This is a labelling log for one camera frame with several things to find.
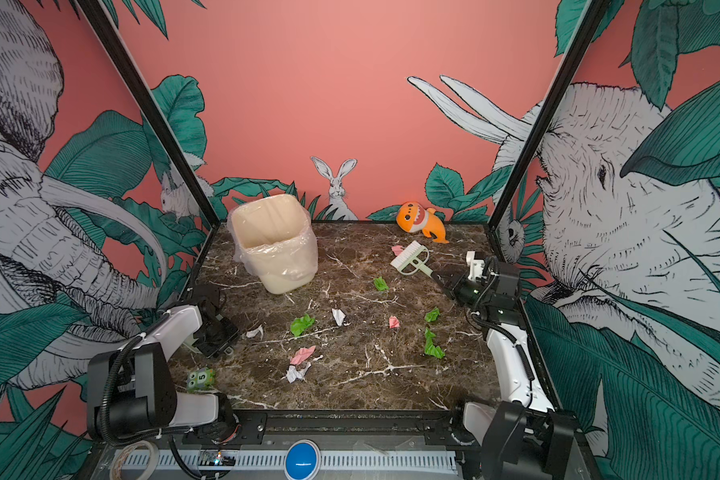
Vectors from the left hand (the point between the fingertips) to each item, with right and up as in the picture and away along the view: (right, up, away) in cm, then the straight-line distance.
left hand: (232, 338), depth 87 cm
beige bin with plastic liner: (+8, +30, +14) cm, 34 cm away
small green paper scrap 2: (+61, +6, +6) cm, 61 cm away
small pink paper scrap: (+48, +3, +6) cm, 49 cm away
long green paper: (+59, -2, 0) cm, 59 cm away
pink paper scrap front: (+21, -4, -1) cm, 22 cm away
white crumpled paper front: (+19, -8, -5) cm, 21 cm away
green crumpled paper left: (+19, +3, +5) cm, 20 cm away
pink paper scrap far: (+52, +27, +27) cm, 64 cm away
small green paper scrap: (+45, +14, +14) cm, 49 cm away
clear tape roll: (-19, -23, -17) cm, 35 cm away
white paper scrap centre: (+31, +5, +7) cm, 32 cm away
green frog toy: (-5, -9, -7) cm, 13 cm away
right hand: (+57, +21, -10) cm, 61 cm away
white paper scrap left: (+5, +1, +4) cm, 6 cm away
